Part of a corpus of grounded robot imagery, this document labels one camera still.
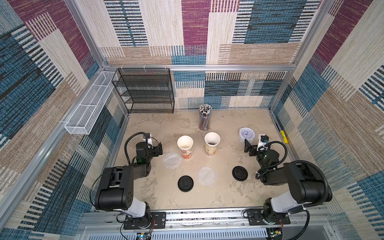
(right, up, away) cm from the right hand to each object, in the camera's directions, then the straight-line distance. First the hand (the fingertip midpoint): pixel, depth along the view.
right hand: (254, 140), depth 91 cm
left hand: (-62, -2, +3) cm, 62 cm away
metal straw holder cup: (-29, +14, +7) cm, 34 cm away
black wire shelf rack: (-71, +35, +17) cm, 81 cm away
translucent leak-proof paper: (-50, -13, +3) cm, 52 cm away
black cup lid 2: (-10, -18, -4) cm, 22 cm away
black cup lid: (-41, -23, -8) cm, 48 cm away
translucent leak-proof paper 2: (-29, -20, -4) cm, 36 cm away
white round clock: (0, +4, +14) cm, 14 cm away
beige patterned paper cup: (-26, +1, -4) cm, 27 cm away
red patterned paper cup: (-41, -1, -7) cm, 42 cm away
